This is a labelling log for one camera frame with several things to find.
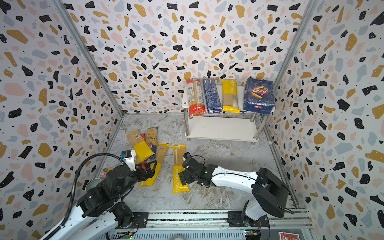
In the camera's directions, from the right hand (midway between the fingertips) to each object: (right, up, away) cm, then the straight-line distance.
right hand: (183, 171), depth 82 cm
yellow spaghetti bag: (-16, +8, +13) cm, 22 cm away
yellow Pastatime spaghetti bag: (+25, +37, -5) cm, 45 cm away
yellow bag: (-5, +8, +16) cm, 18 cm away
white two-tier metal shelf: (+41, +25, +29) cm, 56 cm away
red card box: (+50, -26, -13) cm, 58 cm away
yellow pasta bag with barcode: (-29, +10, +16) cm, 34 cm away
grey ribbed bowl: (-50, -6, 0) cm, 50 cm away
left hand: (-14, +8, -12) cm, 20 cm away
